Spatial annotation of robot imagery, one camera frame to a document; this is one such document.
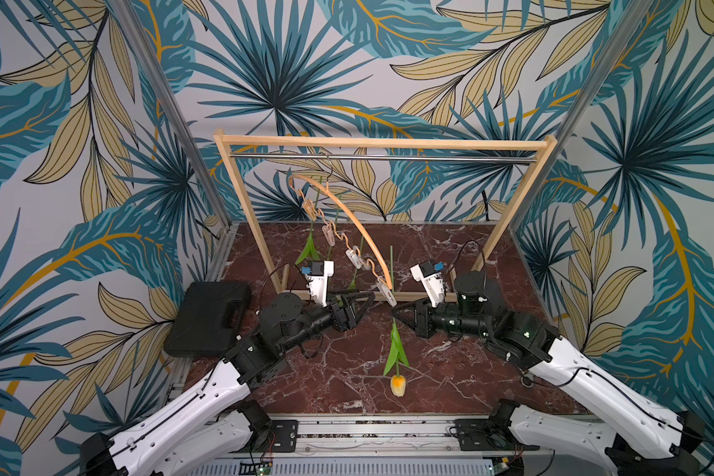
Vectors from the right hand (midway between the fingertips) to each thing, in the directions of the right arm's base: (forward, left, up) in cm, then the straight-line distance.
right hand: (392, 312), depth 63 cm
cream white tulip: (+25, +20, -6) cm, 32 cm away
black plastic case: (+11, +50, -22) cm, 56 cm away
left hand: (+2, +5, +2) cm, 6 cm away
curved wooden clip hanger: (+11, +8, +6) cm, 15 cm away
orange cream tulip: (-7, -1, -6) cm, 9 cm away
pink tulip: (+19, +14, +4) cm, 24 cm away
